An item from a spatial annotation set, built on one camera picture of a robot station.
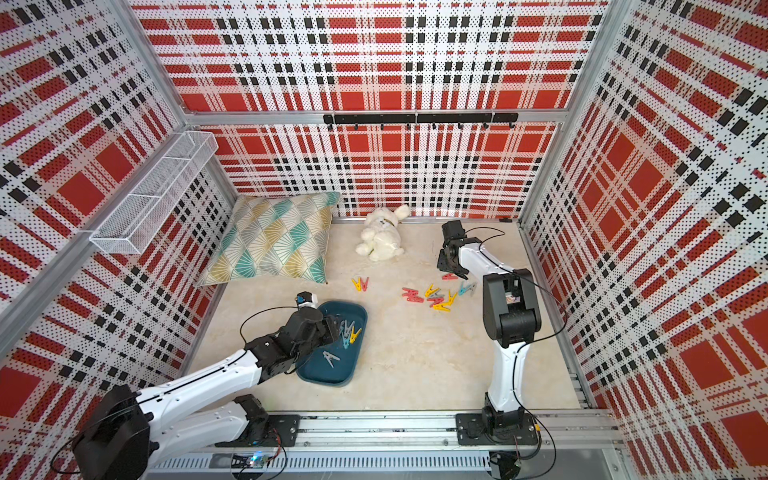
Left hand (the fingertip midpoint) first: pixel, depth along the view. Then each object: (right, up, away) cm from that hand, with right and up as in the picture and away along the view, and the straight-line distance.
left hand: (339, 322), depth 85 cm
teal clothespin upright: (+39, +7, +15) cm, 43 cm away
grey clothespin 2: (-2, -10, -1) cm, 10 cm away
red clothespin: (+35, +11, +19) cm, 41 cm away
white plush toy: (+11, +26, +18) cm, 33 cm away
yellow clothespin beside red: (+3, +9, +16) cm, 19 cm away
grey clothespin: (+1, -4, +5) cm, 7 cm away
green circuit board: (-17, -29, -16) cm, 37 cm away
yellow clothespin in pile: (+31, +2, +11) cm, 33 cm away
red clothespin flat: (+22, +6, +13) cm, 26 cm away
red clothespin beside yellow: (+5, +9, +16) cm, 19 cm away
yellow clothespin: (+4, -5, +3) cm, 7 cm away
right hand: (+36, +16, +15) cm, 43 cm away
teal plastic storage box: (-1, -12, -1) cm, 12 cm away
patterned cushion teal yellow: (-23, +25, +8) cm, 35 cm away
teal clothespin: (+1, -6, +3) cm, 6 cm away
